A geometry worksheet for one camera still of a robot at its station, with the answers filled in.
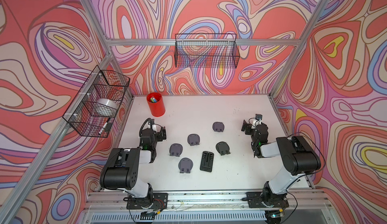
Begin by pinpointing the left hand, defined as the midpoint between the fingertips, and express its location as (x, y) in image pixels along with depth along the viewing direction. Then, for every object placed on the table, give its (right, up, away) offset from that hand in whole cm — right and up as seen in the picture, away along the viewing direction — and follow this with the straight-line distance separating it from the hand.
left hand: (157, 128), depth 94 cm
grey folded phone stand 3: (+12, -13, -3) cm, 18 cm away
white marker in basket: (-21, +3, -22) cm, 30 cm away
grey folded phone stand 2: (+23, -7, +1) cm, 24 cm away
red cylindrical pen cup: (-3, +16, +8) cm, 18 cm away
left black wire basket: (-26, +11, -22) cm, 36 cm away
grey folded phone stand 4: (+18, -20, -9) cm, 29 cm away
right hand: (+61, +2, +2) cm, 61 cm away
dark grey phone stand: (+41, -12, -2) cm, 43 cm away
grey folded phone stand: (+40, 0, +7) cm, 40 cm away
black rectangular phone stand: (+31, -18, -9) cm, 37 cm away
